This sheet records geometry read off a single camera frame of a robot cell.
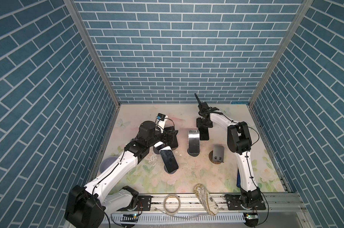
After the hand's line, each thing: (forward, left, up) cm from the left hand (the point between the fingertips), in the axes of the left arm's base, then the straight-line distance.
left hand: (171, 128), depth 77 cm
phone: (+1, +10, -22) cm, 24 cm away
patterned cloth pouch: (-34, -20, -19) cm, 43 cm away
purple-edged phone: (-11, +2, -14) cm, 18 cm away
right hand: (+19, -22, -22) cm, 37 cm away
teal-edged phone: (-1, -14, -13) cm, 19 cm away
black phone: (+8, -22, -17) cm, 29 cm away
